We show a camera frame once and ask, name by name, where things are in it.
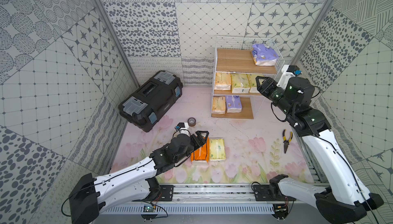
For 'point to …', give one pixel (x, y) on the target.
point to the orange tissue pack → (202, 153)
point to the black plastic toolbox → (151, 101)
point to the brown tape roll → (191, 121)
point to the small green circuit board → (148, 208)
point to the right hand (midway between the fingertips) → (258, 80)
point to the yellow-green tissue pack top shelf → (217, 149)
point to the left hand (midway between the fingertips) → (207, 132)
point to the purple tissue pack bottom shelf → (233, 103)
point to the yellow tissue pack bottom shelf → (219, 105)
